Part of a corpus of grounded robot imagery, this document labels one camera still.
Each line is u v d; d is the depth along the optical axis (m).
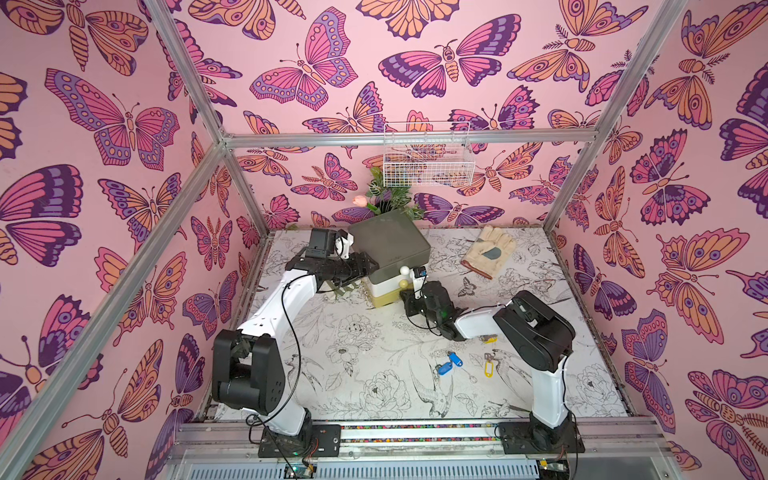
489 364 0.86
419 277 0.85
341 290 1.02
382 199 1.03
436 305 0.76
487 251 1.13
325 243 0.68
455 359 0.87
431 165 1.06
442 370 0.85
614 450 0.73
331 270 0.71
